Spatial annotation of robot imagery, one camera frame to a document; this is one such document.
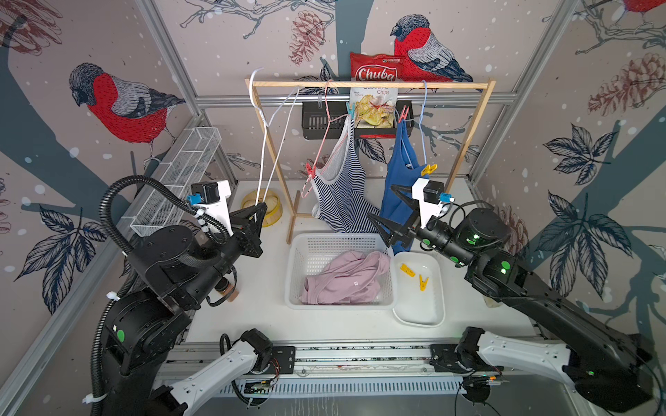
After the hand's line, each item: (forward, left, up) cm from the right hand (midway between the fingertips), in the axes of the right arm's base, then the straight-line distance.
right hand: (382, 198), depth 54 cm
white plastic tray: (-2, -17, -46) cm, 49 cm away
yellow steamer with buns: (+32, +40, -40) cm, 64 cm away
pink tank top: (+1, +6, -41) cm, 41 cm away
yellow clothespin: (+1, -19, -46) cm, 49 cm away
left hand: (-4, +23, +4) cm, 23 cm away
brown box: (-7, +45, -38) cm, 59 cm away
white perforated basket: (+11, +21, -44) cm, 50 cm away
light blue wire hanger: (+67, -24, -23) cm, 75 cm away
